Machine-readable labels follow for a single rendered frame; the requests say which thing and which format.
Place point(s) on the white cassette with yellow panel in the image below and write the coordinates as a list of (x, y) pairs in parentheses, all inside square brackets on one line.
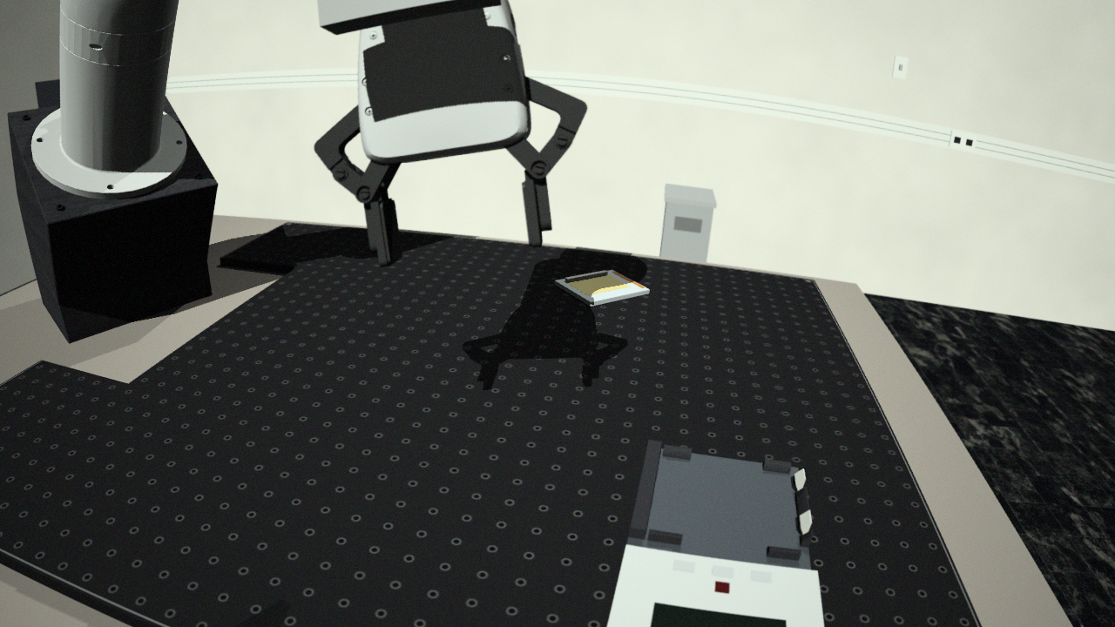
[(603, 289)]

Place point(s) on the white bar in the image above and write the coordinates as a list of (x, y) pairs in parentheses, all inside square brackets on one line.
[(586, 276)]

